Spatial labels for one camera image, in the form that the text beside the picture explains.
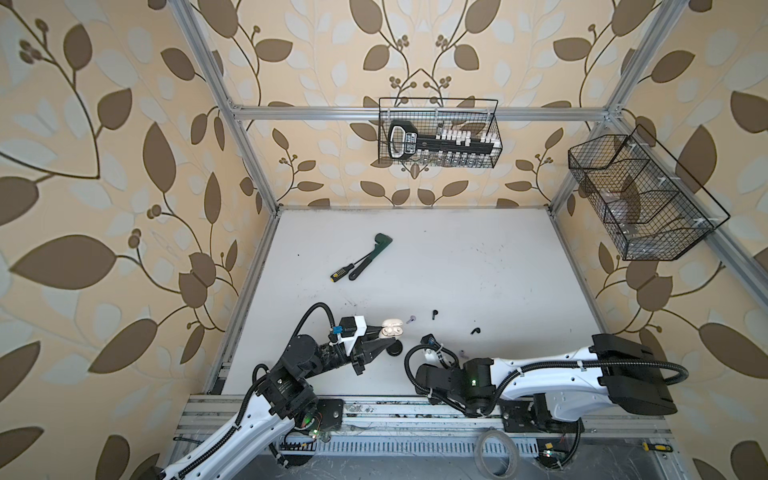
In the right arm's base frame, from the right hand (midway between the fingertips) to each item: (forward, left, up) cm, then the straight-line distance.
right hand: (426, 385), depth 77 cm
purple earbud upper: (+19, +2, -2) cm, 19 cm away
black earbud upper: (+21, -5, -2) cm, 22 cm away
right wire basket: (+31, -56, +33) cm, 72 cm away
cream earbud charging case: (+7, +9, +21) cm, 24 cm away
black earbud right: (+15, -17, -2) cm, 23 cm away
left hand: (+5, +9, +21) cm, 23 cm away
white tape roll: (-17, -18, 0) cm, 25 cm away
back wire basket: (+54, -8, +33) cm, 63 cm away
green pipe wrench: (+49, +11, 0) cm, 51 cm away
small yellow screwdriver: (-15, -53, -1) cm, 55 cm away
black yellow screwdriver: (+37, +25, -1) cm, 45 cm away
